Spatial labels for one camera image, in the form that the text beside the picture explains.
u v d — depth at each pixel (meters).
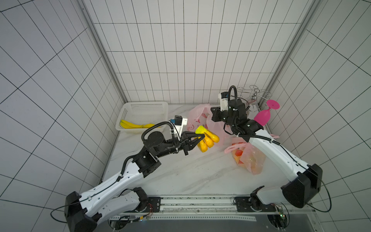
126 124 0.99
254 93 0.84
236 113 0.55
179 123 0.52
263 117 0.90
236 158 0.86
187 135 0.54
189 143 0.54
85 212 0.38
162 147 0.53
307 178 0.40
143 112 1.10
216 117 0.67
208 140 0.58
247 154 0.77
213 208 0.73
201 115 0.78
